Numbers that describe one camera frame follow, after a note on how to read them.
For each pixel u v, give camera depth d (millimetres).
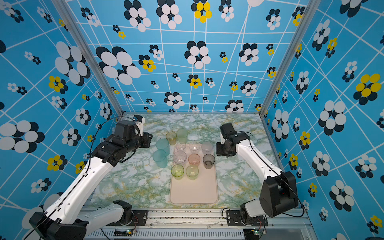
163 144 996
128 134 550
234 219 723
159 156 927
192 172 879
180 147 968
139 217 734
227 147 608
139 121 635
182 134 1079
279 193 418
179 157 893
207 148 980
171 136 1019
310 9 684
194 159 915
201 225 721
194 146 963
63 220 373
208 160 914
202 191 824
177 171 887
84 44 810
